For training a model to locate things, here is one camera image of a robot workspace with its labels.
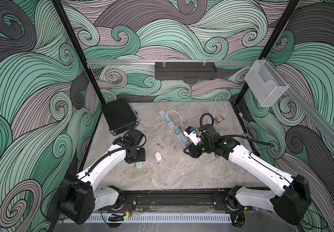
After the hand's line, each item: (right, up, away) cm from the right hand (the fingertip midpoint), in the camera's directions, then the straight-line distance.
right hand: (185, 149), depth 76 cm
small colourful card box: (+31, +16, +31) cm, 46 cm away
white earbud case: (-15, -7, +11) cm, 20 cm away
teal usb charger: (-3, +8, +18) cm, 20 cm away
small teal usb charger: (-9, +16, +24) cm, 31 cm away
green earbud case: (-27, -11, +8) cm, 30 cm away
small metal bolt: (+22, +22, +38) cm, 49 cm away
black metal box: (-45, +18, +28) cm, 56 cm away
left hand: (-25, -5, +5) cm, 26 cm away
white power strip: (-7, +11, +27) cm, 30 cm away
